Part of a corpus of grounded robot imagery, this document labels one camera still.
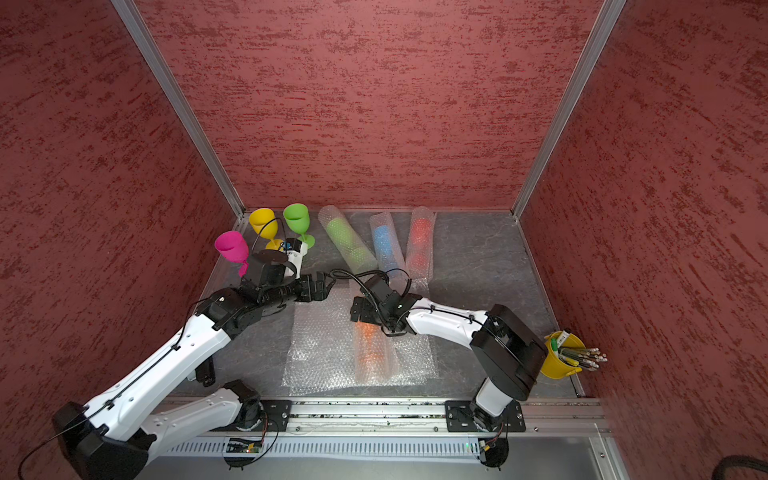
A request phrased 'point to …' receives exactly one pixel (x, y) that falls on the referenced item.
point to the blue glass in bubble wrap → (387, 251)
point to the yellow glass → (264, 222)
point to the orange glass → (374, 354)
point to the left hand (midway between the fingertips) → (319, 285)
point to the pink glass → (234, 248)
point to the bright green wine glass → (298, 216)
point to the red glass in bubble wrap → (420, 244)
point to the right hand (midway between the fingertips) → (363, 319)
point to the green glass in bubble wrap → (353, 252)
